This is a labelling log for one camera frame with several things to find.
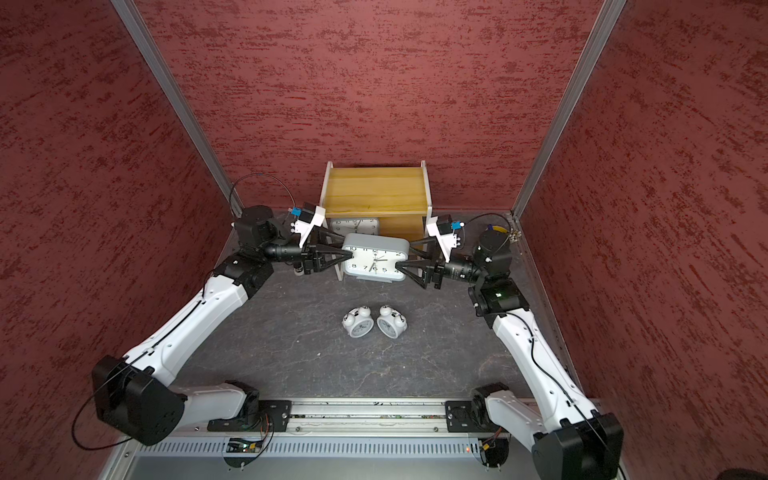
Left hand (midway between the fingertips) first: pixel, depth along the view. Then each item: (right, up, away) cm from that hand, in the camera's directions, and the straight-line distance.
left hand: (348, 253), depth 65 cm
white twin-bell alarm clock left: (0, -21, +17) cm, 27 cm away
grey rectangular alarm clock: (-1, +7, +22) cm, 23 cm away
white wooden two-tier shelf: (+12, +15, +14) cm, 23 cm away
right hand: (+12, -2, -1) cm, 12 cm away
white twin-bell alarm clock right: (+10, -20, +17) cm, 28 cm away
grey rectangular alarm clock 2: (+6, -1, -1) cm, 6 cm away
